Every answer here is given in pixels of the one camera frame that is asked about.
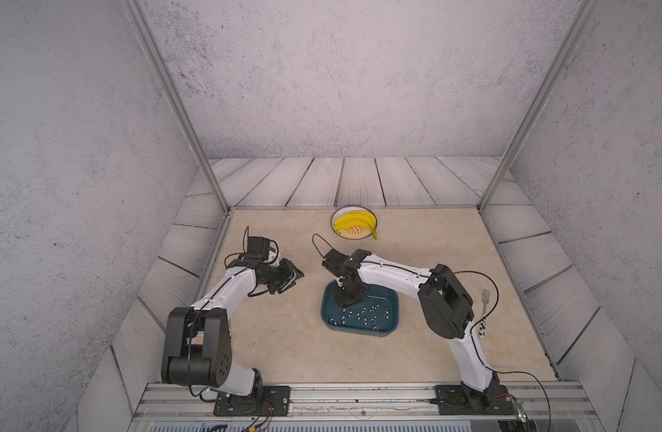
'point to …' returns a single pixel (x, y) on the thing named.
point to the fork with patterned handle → (486, 295)
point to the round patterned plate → (351, 232)
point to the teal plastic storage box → (378, 315)
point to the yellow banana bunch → (359, 218)
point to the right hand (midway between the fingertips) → (344, 305)
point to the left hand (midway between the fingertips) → (304, 275)
